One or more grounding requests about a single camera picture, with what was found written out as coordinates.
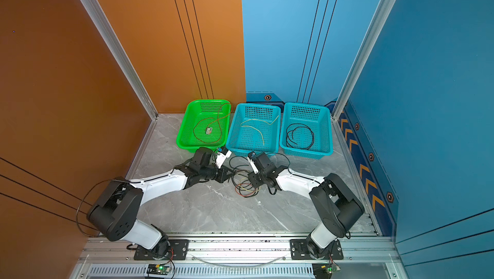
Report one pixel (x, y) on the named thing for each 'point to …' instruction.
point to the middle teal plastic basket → (255, 127)
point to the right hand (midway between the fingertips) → (254, 175)
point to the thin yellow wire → (255, 128)
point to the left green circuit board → (158, 269)
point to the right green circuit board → (324, 270)
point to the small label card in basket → (208, 130)
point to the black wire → (287, 135)
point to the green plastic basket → (205, 125)
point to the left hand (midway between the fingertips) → (236, 171)
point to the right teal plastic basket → (306, 130)
